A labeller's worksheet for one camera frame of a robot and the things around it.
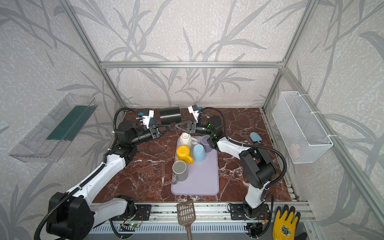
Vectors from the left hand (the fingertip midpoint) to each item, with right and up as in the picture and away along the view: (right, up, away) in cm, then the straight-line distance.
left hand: (172, 125), depth 70 cm
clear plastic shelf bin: (-53, -7, -6) cm, 54 cm away
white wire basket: (+57, -1, -6) cm, 57 cm away
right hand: (+2, +1, +2) cm, 3 cm away
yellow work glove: (+54, -47, 0) cm, 71 cm away
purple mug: (+17, -13, +20) cm, 30 cm away
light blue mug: (+13, -17, +15) cm, 26 cm away
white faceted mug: (+5, -9, +20) cm, 23 cm away
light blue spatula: (+51, -9, +32) cm, 61 cm away
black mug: (-1, +5, -2) cm, 5 cm away
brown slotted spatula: (+7, -44, +1) cm, 44 cm away
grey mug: (+3, -25, +6) cm, 26 cm away
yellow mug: (+3, -17, +15) cm, 23 cm away
